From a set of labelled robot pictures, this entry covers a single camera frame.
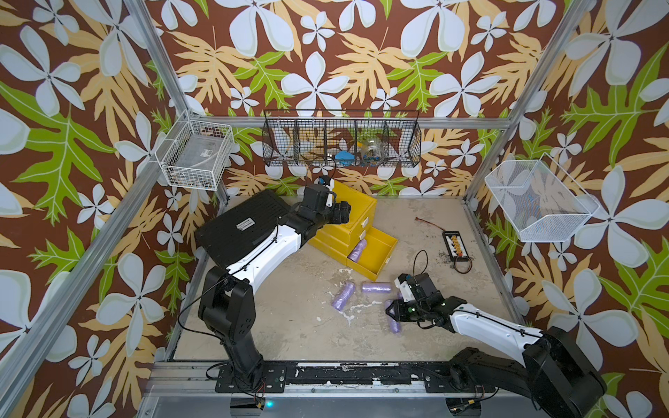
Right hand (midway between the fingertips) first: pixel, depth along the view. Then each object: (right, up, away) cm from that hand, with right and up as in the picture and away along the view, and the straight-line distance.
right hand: (386, 310), depth 86 cm
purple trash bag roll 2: (-14, +4, +2) cm, 15 cm away
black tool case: (-61, +24, +13) cm, 66 cm away
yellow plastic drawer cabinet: (-9, +22, +11) cm, 26 cm away
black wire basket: (-15, +62, +12) cm, 65 cm away
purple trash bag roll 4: (+2, -3, -5) cm, 6 cm away
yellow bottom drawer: (-1, +19, +12) cm, 23 cm away
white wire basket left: (-64, +53, -1) cm, 83 cm away
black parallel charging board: (+31, +20, +15) cm, 40 cm away
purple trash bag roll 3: (-3, +7, +3) cm, 8 cm away
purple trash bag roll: (-8, +20, +12) cm, 25 cm away
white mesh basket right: (+48, +36, -6) cm, 60 cm away
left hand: (-15, +36, -2) cm, 39 cm away
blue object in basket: (-14, +54, +8) cm, 56 cm away
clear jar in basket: (-3, +57, +11) cm, 59 cm away
